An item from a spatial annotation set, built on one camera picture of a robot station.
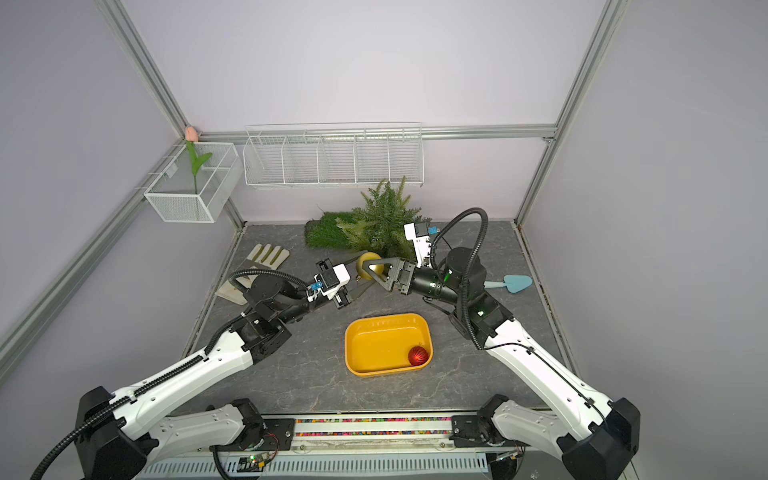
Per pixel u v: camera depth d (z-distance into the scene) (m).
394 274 0.53
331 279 0.48
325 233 1.12
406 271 0.53
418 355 0.82
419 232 0.58
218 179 1.06
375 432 0.76
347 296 0.57
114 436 0.38
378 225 0.74
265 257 1.09
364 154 0.98
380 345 0.87
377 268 0.58
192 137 0.89
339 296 0.56
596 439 0.37
